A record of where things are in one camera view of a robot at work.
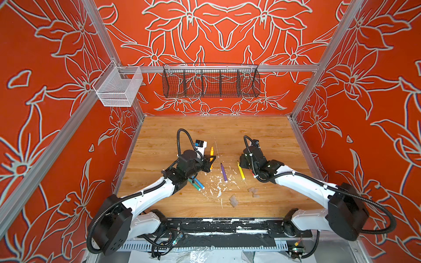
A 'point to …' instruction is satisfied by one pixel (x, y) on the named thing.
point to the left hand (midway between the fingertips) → (214, 155)
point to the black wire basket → (210, 80)
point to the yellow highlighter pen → (241, 170)
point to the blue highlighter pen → (199, 183)
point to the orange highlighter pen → (212, 153)
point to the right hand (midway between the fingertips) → (240, 157)
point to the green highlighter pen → (194, 184)
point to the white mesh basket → (118, 86)
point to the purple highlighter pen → (224, 173)
